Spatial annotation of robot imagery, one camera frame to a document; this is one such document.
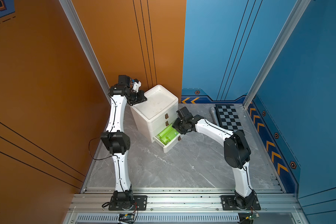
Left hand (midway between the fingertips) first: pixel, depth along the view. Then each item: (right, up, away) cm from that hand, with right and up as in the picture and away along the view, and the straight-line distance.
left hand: (146, 96), depth 89 cm
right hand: (+16, -20, +4) cm, 26 cm away
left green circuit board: (-7, -65, -17) cm, 68 cm away
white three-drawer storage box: (+6, -13, -8) cm, 17 cm away
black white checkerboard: (+60, -13, +19) cm, 64 cm away
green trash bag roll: (+8, -26, +5) cm, 27 cm away
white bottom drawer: (+13, -32, -1) cm, 35 cm away
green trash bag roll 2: (+18, -24, +2) cm, 30 cm away
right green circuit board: (+57, -64, -19) cm, 87 cm away
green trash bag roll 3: (+12, -28, +5) cm, 31 cm away
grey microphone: (+49, -9, +23) cm, 55 cm away
